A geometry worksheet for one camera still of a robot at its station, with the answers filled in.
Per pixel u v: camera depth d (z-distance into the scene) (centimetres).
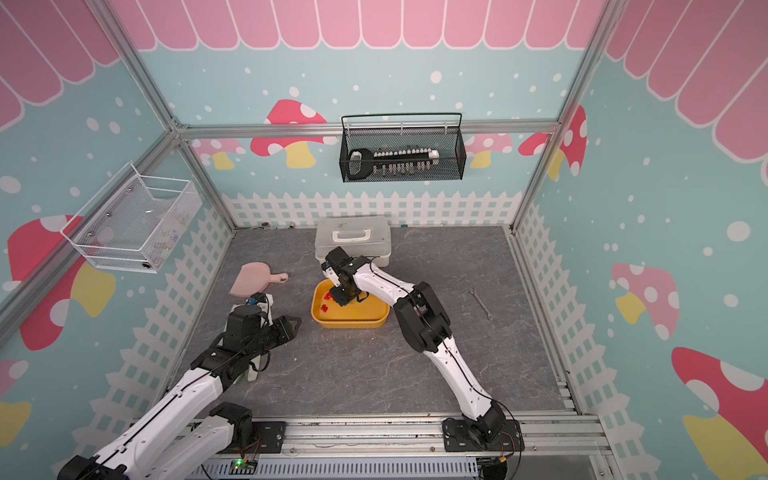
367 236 102
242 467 73
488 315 97
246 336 63
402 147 94
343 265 79
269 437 75
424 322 61
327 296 100
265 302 76
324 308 97
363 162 90
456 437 74
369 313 99
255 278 107
